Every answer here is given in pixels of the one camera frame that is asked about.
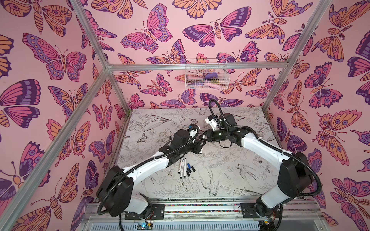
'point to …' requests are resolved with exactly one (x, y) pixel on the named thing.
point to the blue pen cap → (189, 165)
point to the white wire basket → (206, 74)
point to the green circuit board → (144, 226)
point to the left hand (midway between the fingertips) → (206, 141)
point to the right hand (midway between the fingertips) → (200, 135)
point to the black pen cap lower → (188, 173)
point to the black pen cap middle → (193, 169)
